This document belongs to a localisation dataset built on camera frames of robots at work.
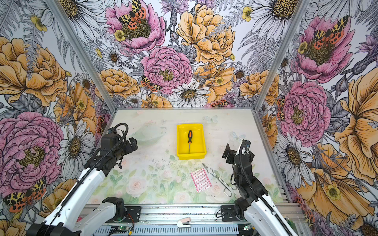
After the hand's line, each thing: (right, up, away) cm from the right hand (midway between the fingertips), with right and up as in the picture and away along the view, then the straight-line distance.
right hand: (235, 150), depth 78 cm
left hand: (-57, +1, +4) cm, 57 cm away
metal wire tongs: (-3, -23, +3) cm, 24 cm away
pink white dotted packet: (-17, -18, +8) cm, 26 cm away
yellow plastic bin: (-19, -2, +22) cm, 29 cm away
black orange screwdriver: (-24, +6, +24) cm, 35 cm away
